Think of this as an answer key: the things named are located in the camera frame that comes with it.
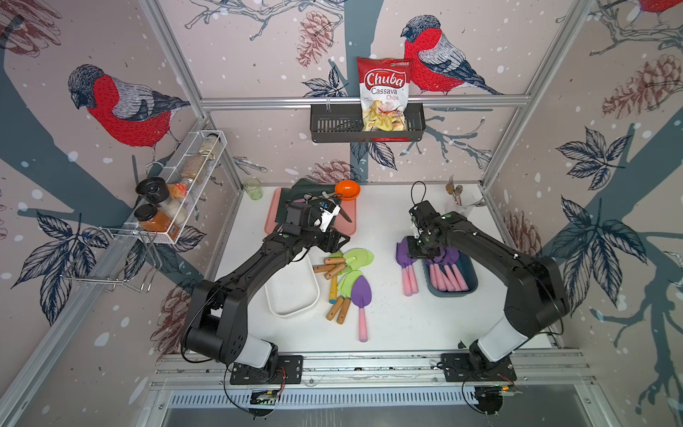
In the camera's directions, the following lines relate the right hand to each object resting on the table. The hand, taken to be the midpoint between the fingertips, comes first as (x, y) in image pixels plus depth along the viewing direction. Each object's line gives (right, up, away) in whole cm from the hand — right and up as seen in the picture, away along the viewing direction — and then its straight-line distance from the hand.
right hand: (410, 253), depth 89 cm
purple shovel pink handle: (+7, +3, -18) cm, 20 cm away
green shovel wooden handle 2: (-23, -15, -3) cm, 28 cm away
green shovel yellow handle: (-26, -12, -1) cm, 29 cm away
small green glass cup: (-64, +24, +28) cm, 74 cm away
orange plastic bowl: (-21, +23, +25) cm, 40 cm away
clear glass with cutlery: (+22, +22, +14) cm, 34 cm away
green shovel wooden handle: (-30, -6, +3) cm, 31 cm away
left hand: (-22, +8, -4) cm, 24 cm away
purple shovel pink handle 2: (+10, -8, +1) cm, 12 cm away
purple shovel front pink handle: (-17, -14, -1) cm, 22 cm away
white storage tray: (-40, -13, 0) cm, 42 cm away
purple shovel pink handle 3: (0, -5, +6) cm, 8 cm away
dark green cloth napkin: (-43, +24, +30) cm, 58 cm away
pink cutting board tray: (-23, +8, +19) cm, 31 cm away
